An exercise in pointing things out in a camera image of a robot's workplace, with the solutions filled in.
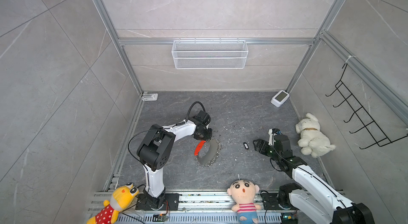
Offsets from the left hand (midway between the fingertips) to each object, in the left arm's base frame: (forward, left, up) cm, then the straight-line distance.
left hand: (212, 135), depth 94 cm
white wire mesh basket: (+44, 0, +28) cm, 52 cm away
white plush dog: (-10, -53, +8) cm, 55 cm away
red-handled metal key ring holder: (-9, +4, -3) cm, 10 cm away
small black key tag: (-7, -20, -2) cm, 21 cm away
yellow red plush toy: (-33, +42, +6) cm, 54 cm away
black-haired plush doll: (-32, -12, +7) cm, 35 cm away
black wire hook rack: (-18, -64, +29) cm, 73 cm away
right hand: (-8, -26, +4) cm, 28 cm away
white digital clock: (+26, -49, +1) cm, 55 cm away
